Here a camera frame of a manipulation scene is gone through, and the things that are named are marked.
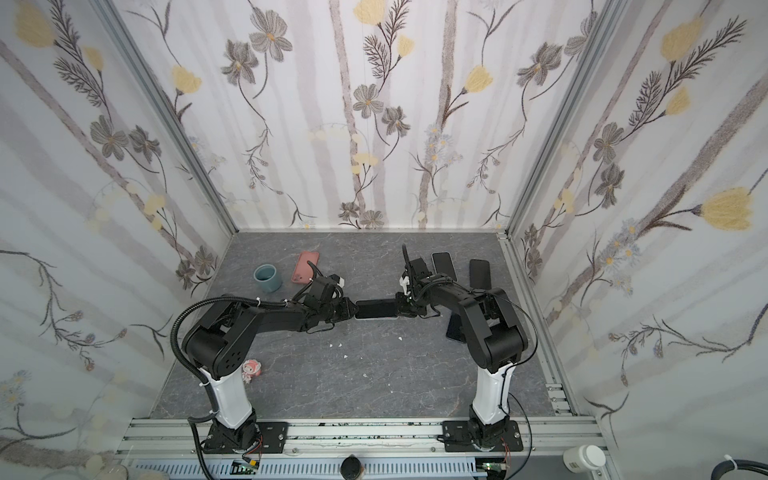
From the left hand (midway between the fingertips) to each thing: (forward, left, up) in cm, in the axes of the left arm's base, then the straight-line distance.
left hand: (354, 303), depth 97 cm
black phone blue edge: (-10, -32, 0) cm, 33 cm away
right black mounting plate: (-39, -28, +1) cm, 48 cm away
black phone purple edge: (+19, -33, -3) cm, 38 cm away
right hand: (-2, -12, +2) cm, 12 cm away
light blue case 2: (+19, -33, -3) cm, 38 cm away
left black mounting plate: (-38, +18, -1) cm, 42 cm away
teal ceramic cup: (+10, +30, +1) cm, 31 cm away
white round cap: (-45, -53, +9) cm, 70 cm away
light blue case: (-5, -8, -2) cm, 9 cm away
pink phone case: (+15, +19, -3) cm, 25 cm away
